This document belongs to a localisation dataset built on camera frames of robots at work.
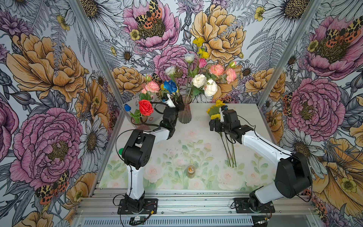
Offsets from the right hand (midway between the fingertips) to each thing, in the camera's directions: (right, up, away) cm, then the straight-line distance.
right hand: (216, 125), depth 89 cm
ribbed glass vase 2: (-19, +6, +19) cm, 27 cm away
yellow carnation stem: (+1, +5, +14) cm, 15 cm away
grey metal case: (-47, +12, -11) cm, 49 cm away
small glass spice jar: (-16, -24, -11) cm, 31 cm away
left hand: (-23, +17, +3) cm, 29 cm away
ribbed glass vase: (-43, 0, -9) cm, 44 cm away
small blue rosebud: (-51, +10, -8) cm, 53 cm away
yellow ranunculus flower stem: (+13, -18, +5) cm, 23 cm away
